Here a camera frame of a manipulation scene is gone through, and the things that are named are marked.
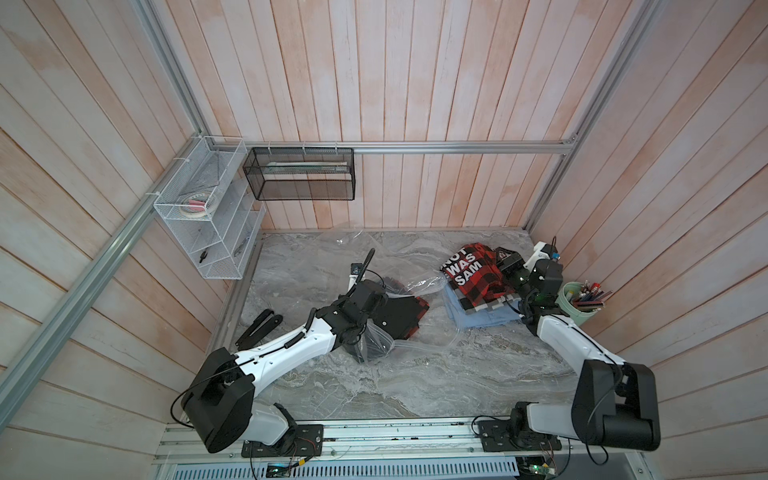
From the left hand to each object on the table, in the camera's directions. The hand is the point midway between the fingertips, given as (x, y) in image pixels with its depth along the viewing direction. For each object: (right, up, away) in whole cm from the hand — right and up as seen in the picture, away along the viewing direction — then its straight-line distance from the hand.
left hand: (362, 297), depth 85 cm
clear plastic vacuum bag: (+22, -8, +11) cm, 25 cm away
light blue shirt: (+44, -6, +8) cm, 45 cm away
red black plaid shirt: (+37, +7, +10) cm, 39 cm away
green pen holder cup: (+61, -5, -3) cm, 61 cm away
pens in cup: (+64, +1, -4) cm, 64 cm away
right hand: (+40, +14, +1) cm, 42 cm away
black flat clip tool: (-32, -10, +8) cm, 34 cm away
